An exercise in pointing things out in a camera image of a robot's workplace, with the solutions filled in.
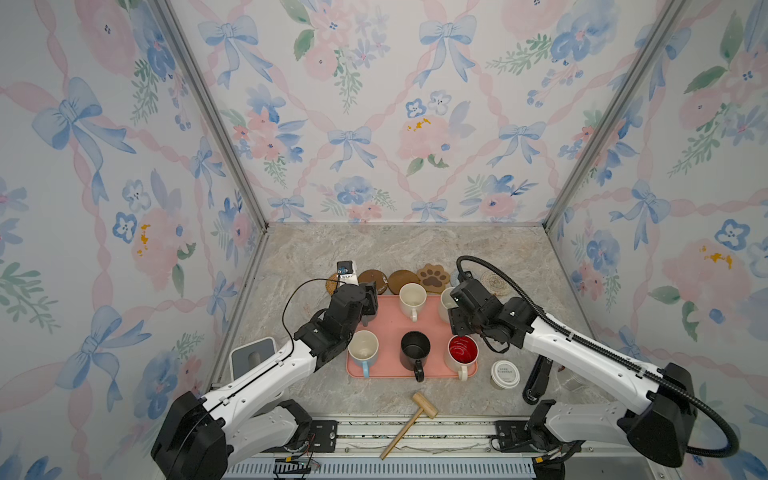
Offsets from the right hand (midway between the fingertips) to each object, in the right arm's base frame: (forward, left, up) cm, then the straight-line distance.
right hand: (460, 313), depth 80 cm
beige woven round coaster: (+20, -17, -14) cm, 30 cm away
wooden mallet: (-20, +9, -13) cm, 26 cm away
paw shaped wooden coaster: (+21, +4, -13) cm, 26 cm away
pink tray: (+3, +19, -13) cm, 23 cm away
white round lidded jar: (-13, -12, -8) cm, 19 cm away
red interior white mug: (-6, -2, -12) cm, 14 cm away
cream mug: (+10, +12, -8) cm, 18 cm away
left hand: (+6, +25, +6) cm, 26 cm away
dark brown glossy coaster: (+21, +25, -13) cm, 35 cm away
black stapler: (-14, -21, -11) cm, 27 cm away
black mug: (-5, +11, -11) cm, 17 cm away
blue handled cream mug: (-5, +26, -11) cm, 29 cm away
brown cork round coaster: (+21, +16, -14) cm, 30 cm away
